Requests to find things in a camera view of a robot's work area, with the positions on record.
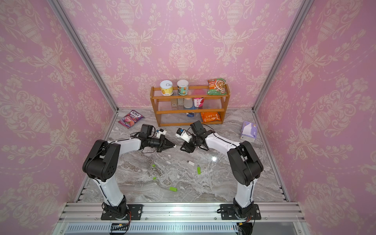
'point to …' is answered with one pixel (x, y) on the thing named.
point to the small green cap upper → (153, 165)
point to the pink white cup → (199, 102)
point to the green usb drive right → (199, 170)
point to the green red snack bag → (216, 87)
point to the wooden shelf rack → (171, 112)
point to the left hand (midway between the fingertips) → (174, 145)
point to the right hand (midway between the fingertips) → (184, 144)
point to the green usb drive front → (173, 189)
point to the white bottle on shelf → (188, 103)
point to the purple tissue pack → (248, 131)
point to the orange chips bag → (207, 116)
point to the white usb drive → (191, 163)
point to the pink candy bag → (128, 120)
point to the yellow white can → (166, 88)
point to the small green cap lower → (154, 178)
